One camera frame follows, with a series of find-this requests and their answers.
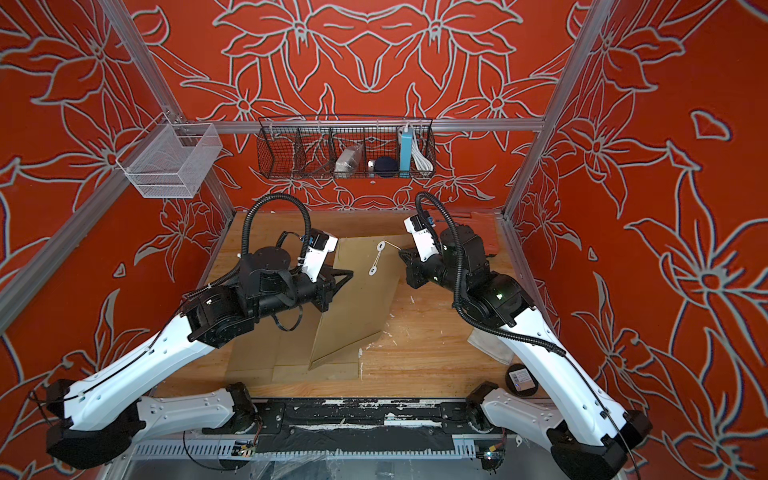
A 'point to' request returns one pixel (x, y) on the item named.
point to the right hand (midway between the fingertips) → (394, 252)
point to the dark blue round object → (386, 167)
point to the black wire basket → (346, 147)
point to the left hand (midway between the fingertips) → (352, 271)
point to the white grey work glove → (490, 345)
